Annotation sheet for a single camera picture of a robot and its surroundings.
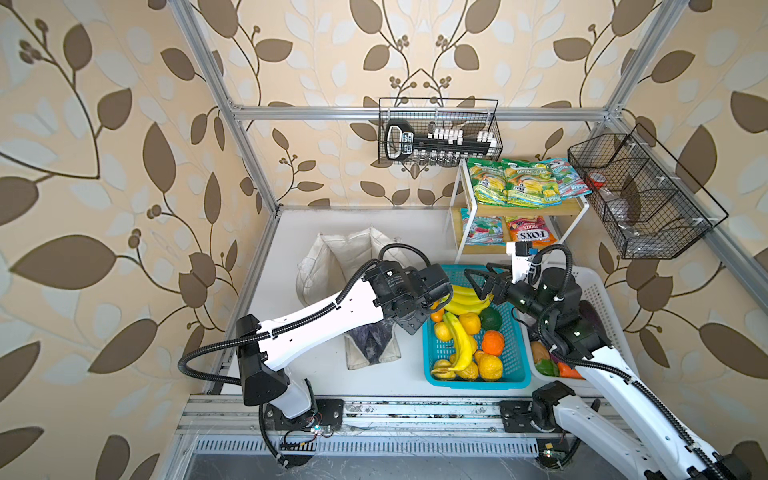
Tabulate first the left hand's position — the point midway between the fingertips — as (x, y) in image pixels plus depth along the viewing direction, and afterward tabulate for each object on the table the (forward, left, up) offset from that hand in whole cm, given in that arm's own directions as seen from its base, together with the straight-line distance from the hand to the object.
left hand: (413, 312), depth 69 cm
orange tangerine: (-1, -23, -15) cm, 27 cm away
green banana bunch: (+12, -17, -16) cm, 26 cm away
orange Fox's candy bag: (+30, -37, -3) cm, 47 cm away
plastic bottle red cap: (+35, -50, +12) cm, 62 cm away
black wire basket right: (+23, -59, +14) cm, 65 cm away
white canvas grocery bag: (+14, +23, -2) cm, 27 cm away
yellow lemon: (+5, -18, -16) cm, 24 cm away
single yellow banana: (-2, -14, -11) cm, 18 cm away
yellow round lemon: (-7, -21, -16) cm, 27 cm away
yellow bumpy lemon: (-8, -16, -17) cm, 25 cm away
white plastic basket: (+14, -55, -14) cm, 58 cm away
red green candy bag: (+28, -21, -2) cm, 36 cm away
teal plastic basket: (-1, -18, -17) cm, 25 cm away
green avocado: (+6, -23, -16) cm, 29 cm away
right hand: (+9, -16, +5) cm, 19 cm away
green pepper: (-7, -35, -14) cm, 39 cm away
